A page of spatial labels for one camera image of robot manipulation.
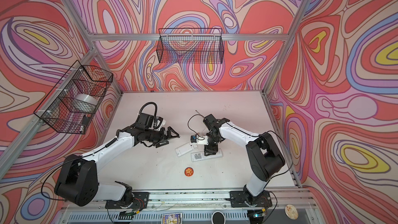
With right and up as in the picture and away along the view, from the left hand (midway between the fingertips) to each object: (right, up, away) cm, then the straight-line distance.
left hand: (175, 138), depth 82 cm
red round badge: (+7, -18, 0) cm, 20 cm away
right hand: (+19, -8, +4) cm, 21 cm away
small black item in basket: (-42, +10, -9) cm, 44 cm away
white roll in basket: (-41, +21, -9) cm, 47 cm away
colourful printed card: (+3, -33, -15) cm, 36 cm away
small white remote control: (+5, -8, +8) cm, 12 cm away
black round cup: (+21, -31, -17) cm, 41 cm away
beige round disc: (+56, -32, -12) cm, 65 cm away
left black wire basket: (-50, +16, -9) cm, 53 cm away
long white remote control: (+14, -11, +4) cm, 18 cm away
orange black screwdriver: (+13, +13, -7) cm, 20 cm away
